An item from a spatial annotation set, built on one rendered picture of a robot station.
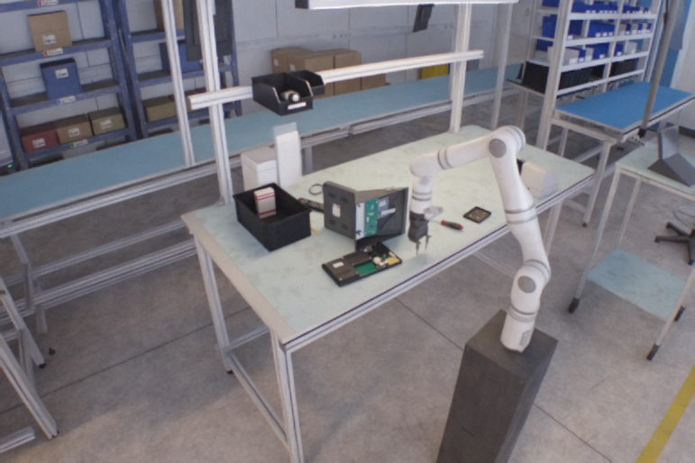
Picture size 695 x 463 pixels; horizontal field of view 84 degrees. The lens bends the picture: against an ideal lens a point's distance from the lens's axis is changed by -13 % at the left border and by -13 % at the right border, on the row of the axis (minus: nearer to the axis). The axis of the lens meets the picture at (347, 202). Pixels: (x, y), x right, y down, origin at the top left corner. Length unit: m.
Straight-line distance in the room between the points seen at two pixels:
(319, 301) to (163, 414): 1.33
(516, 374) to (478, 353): 0.14
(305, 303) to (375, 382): 1.14
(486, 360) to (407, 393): 0.98
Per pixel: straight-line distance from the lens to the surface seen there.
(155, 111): 4.95
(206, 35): 1.81
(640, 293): 3.05
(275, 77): 1.90
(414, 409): 2.41
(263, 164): 1.88
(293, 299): 1.46
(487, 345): 1.58
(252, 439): 2.33
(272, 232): 1.64
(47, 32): 4.68
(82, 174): 2.90
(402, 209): 1.72
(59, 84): 4.72
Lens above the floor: 1.96
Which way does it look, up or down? 29 degrees down
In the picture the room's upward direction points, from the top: straight up
